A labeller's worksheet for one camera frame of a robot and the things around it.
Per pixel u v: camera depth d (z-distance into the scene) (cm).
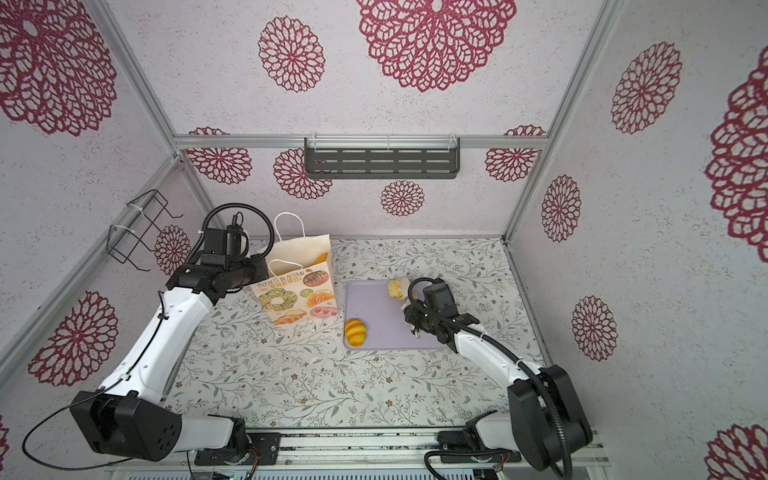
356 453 73
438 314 67
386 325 96
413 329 80
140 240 77
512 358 48
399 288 97
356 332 91
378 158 100
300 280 81
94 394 39
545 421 41
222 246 57
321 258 90
